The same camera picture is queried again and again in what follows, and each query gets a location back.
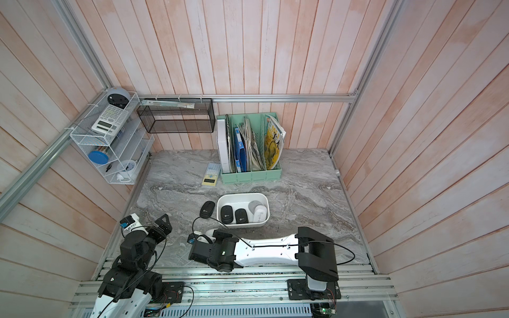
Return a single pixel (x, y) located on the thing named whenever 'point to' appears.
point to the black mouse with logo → (226, 214)
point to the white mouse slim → (260, 214)
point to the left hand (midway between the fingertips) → (161, 222)
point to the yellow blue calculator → (211, 176)
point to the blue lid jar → (98, 157)
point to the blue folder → (241, 159)
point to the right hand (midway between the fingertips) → (219, 232)
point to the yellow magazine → (275, 135)
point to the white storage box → (238, 201)
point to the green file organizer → (257, 121)
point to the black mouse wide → (241, 216)
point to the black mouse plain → (207, 209)
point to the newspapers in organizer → (254, 157)
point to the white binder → (224, 152)
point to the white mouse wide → (209, 232)
